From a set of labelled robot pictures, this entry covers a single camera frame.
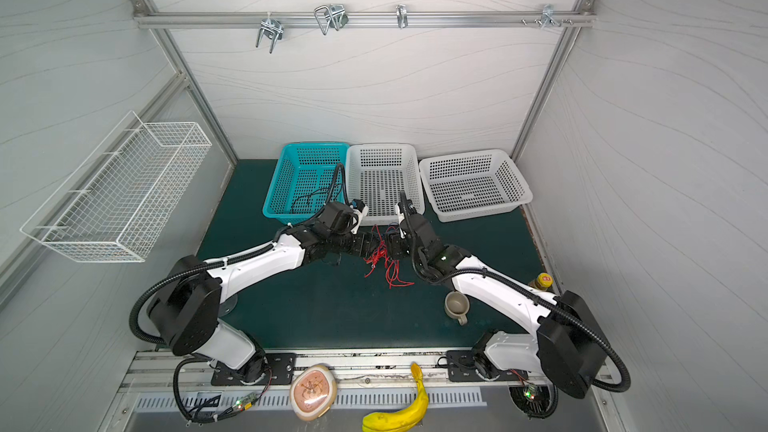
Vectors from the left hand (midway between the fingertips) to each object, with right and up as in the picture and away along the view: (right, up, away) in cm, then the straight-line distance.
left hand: (374, 236), depth 86 cm
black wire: (-19, +14, +25) cm, 34 cm away
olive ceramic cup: (+24, -19, -2) cm, 31 cm away
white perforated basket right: (+35, +15, +18) cm, 42 cm away
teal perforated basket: (-27, +19, +28) cm, 44 cm away
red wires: (+5, -9, +2) cm, 11 cm away
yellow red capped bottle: (+41, -8, -16) cm, 45 cm away
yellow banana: (+7, -35, -23) cm, 43 cm away
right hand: (+7, +4, -3) cm, 9 cm away
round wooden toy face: (-13, -33, -18) cm, 40 cm away
